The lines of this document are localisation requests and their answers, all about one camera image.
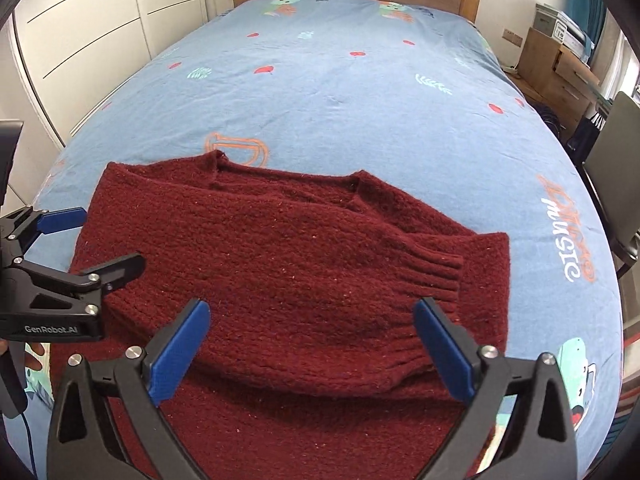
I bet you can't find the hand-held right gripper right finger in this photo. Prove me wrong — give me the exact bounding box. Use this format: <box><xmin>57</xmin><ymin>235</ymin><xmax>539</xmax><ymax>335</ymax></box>
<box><xmin>414</xmin><ymin>297</ymin><xmax>578</xmax><ymax>480</ymax></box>

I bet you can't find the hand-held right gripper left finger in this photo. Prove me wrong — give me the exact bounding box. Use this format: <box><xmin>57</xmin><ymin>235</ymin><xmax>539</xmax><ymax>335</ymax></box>
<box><xmin>46</xmin><ymin>298</ymin><xmax>211</xmax><ymax>480</ymax></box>

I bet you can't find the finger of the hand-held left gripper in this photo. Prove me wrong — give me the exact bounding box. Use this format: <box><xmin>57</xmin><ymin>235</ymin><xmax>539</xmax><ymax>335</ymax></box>
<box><xmin>0</xmin><ymin>206</ymin><xmax>87</xmax><ymax>261</ymax></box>
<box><xmin>15</xmin><ymin>254</ymin><xmax>147</xmax><ymax>318</ymax></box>

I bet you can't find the dark red knitted sweater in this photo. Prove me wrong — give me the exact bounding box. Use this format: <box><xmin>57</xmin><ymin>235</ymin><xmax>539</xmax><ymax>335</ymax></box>
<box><xmin>50</xmin><ymin>152</ymin><xmax>512</xmax><ymax>480</ymax></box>

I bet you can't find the person's left hand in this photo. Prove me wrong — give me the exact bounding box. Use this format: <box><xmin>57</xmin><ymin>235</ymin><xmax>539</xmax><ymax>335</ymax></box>
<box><xmin>20</xmin><ymin>342</ymin><xmax>48</xmax><ymax>372</ymax></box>

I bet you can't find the white wardrobe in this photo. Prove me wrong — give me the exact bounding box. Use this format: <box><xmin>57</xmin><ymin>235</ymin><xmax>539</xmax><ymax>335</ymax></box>
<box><xmin>12</xmin><ymin>0</ymin><xmax>206</xmax><ymax>148</ymax></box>

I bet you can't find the grey chair with black legs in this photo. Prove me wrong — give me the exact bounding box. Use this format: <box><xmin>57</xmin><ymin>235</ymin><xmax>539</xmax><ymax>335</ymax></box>
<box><xmin>582</xmin><ymin>91</ymin><xmax>640</xmax><ymax>281</ymax></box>

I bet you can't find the black backpack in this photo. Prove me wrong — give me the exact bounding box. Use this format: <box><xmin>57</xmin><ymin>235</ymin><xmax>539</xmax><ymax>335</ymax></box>
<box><xmin>532</xmin><ymin>102</ymin><xmax>608</xmax><ymax>161</ymax></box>

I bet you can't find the blue printed bedspread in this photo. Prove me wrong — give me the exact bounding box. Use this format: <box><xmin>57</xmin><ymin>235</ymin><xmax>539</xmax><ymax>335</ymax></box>
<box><xmin>0</xmin><ymin>0</ymin><xmax>626</xmax><ymax>480</ymax></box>

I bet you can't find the wooden drawer cabinet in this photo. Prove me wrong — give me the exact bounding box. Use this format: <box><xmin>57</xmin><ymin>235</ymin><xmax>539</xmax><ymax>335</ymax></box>
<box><xmin>517</xmin><ymin>26</ymin><xmax>601</xmax><ymax>136</ymax></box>

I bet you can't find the white printer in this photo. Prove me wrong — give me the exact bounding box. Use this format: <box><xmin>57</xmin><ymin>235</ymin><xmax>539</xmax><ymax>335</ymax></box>
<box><xmin>534</xmin><ymin>2</ymin><xmax>593</xmax><ymax>56</ymax></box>

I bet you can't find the teal curtain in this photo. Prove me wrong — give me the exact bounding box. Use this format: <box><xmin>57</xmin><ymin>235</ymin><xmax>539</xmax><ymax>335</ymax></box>
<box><xmin>567</xmin><ymin>0</ymin><xmax>608</xmax><ymax>66</ymax></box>

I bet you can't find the blue cable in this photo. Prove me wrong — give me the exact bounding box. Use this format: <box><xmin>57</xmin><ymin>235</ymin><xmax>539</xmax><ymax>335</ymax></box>
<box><xmin>22</xmin><ymin>410</ymin><xmax>37</xmax><ymax>480</ymax></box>

